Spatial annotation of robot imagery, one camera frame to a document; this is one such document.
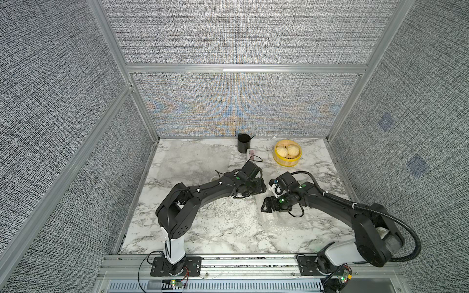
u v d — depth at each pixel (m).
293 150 1.06
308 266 0.73
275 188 0.79
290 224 0.84
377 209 0.45
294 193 0.64
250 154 1.07
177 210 0.48
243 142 1.10
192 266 0.73
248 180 0.69
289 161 1.03
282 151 1.06
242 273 0.73
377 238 0.43
